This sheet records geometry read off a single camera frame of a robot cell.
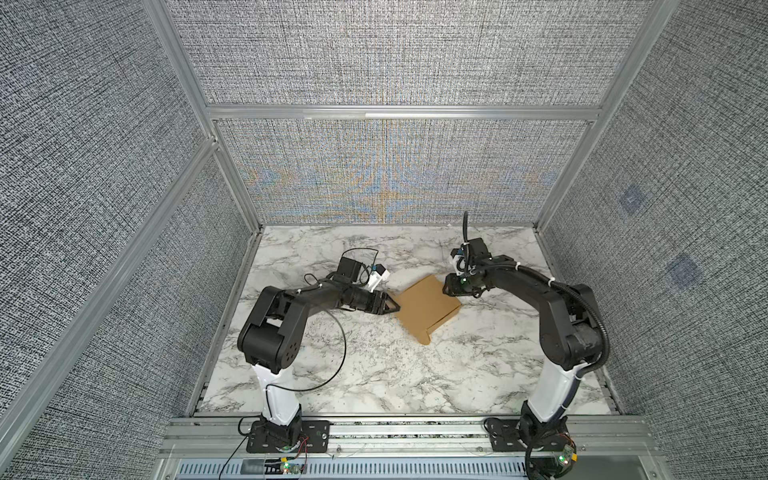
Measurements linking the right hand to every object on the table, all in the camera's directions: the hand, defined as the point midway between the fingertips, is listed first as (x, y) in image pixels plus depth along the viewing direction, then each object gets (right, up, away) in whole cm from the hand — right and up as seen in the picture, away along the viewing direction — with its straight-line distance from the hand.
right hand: (449, 281), depth 96 cm
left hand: (-17, -7, -6) cm, 19 cm away
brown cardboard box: (-9, -7, -4) cm, 12 cm away
